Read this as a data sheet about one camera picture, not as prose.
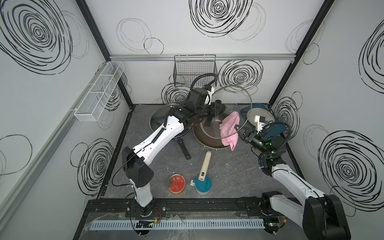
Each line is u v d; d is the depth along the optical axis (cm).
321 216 40
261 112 115
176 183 78
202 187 73
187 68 96
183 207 75
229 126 70
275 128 106
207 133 77
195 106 55
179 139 91
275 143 58
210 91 66
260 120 68
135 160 44
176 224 77
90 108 86
